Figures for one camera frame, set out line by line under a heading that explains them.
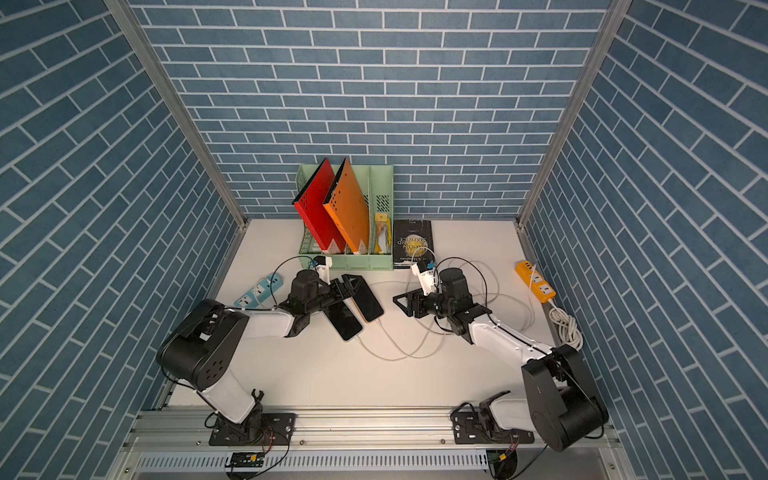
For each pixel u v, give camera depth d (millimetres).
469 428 734
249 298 940
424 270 758
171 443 765
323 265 860
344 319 917
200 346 468
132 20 719
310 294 741
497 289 1014
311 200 876
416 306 738
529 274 1008
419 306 737
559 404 420
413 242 1116
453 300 668
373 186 1046
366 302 966
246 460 722
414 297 737
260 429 686
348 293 825
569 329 880
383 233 1114
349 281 848
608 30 731
